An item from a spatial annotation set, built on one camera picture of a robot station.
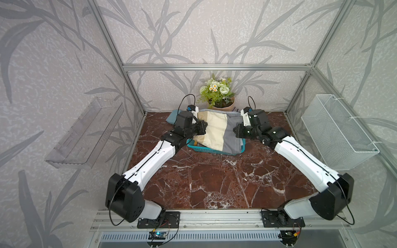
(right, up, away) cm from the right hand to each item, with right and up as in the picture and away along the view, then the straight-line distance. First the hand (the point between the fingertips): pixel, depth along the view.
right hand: (233, 128), depth 78 cm
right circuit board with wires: (+26, -52, -6) cm, 58 cm away
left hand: (-13, +3, 0) cm, 13 cm away
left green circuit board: (-36, -49, -8) cm, 61 cm away
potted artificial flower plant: (-7, +20, +11) cm, 24 cm away
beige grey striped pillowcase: (-7, -3, 0) cm, 7 cm away
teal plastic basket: (-20, -6, -9) cm, 23 cm away
